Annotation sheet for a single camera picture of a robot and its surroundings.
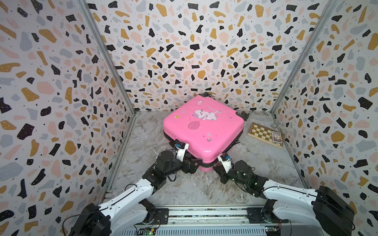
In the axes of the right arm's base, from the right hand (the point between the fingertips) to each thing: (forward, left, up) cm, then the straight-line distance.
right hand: (214, 168), depth 80 cm
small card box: (+27, -45, -7) cm, 53 cm away
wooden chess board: (+32, -36, -9) cm, 49 cm away
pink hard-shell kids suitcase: (+22, +3, +9) cm, 24 cm away
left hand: (+2, +9, +7) cm, 12 cm away
